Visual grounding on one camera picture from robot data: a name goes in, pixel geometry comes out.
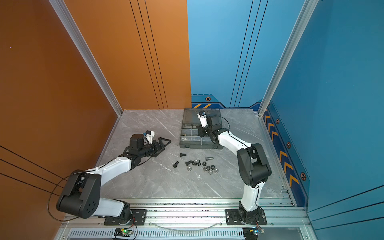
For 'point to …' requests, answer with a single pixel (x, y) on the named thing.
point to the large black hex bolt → (182, 154)
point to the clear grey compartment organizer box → (190, 138)
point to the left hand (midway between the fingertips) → (168, 143)
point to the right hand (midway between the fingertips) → (199, 126)
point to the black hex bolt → (187, 163)
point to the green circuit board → (122, 232)
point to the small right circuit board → (251, 233)
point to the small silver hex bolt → (208, 158)
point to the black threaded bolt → (175, 164)
